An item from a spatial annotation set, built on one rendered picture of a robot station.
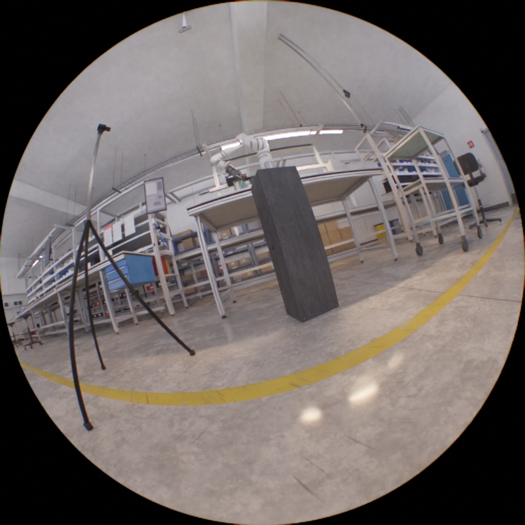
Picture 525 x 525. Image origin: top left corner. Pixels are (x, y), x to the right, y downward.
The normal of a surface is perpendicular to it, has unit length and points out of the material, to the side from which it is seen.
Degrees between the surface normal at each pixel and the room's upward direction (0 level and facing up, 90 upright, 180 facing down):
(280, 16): 180
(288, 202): 90
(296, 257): 90
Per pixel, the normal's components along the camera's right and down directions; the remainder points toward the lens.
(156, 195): 0.47, 0.04
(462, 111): -0.96, 0.28
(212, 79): 0.28, 0.96
